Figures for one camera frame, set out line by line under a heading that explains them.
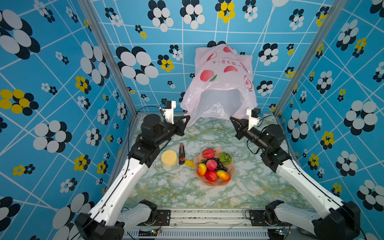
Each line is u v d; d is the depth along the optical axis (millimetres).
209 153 889
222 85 547
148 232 717
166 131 550
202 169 807
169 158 914
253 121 587
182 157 935
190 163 921
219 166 845
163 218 738
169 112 561
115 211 390
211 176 804
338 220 369
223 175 788
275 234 695
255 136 596
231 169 865
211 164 805
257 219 730
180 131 568
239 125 629
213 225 726
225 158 847
